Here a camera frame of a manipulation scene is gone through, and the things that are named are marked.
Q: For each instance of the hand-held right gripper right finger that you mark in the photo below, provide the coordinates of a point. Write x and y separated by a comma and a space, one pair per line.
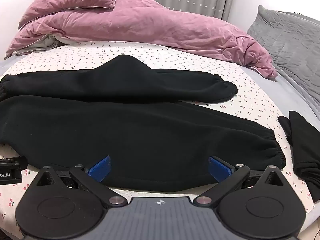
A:
219, 169

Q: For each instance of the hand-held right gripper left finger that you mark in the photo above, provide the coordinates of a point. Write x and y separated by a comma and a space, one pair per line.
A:
100, 169

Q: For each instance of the black pants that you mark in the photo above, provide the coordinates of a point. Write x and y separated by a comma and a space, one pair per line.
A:
130, 130

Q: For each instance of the folded black garment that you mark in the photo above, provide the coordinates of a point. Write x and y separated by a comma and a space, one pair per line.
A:
305, 150

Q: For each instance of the cherry print blanket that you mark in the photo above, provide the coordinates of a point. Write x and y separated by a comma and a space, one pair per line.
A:
175, 55

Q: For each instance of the grey quilted pillow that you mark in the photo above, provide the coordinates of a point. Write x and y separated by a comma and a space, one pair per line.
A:
292, 42

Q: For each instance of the pink duvet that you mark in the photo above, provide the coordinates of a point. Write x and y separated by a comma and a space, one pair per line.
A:
150, 25

